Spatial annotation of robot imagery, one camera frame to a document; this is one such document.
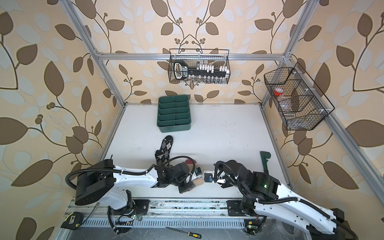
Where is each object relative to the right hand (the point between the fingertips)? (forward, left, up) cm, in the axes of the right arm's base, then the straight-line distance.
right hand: (217, 166), depth 70 cm
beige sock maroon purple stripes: (+3, +12, -2) cm, 13 cm away
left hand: (-2, +11, -15) cm, 19 cm away
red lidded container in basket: (+35, -36, +14) cm, 52 cm away
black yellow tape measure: (-18, +68, -15) cm, 72 cm away
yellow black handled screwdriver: (-25, +10, -17) cm, 32 cm away
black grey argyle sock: (+15, +31, -17) cm, 38 cm away
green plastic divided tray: (+45, +25, -11) cm, 53 cm away
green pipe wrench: (+13, -32, -16) cm, 38 cm away
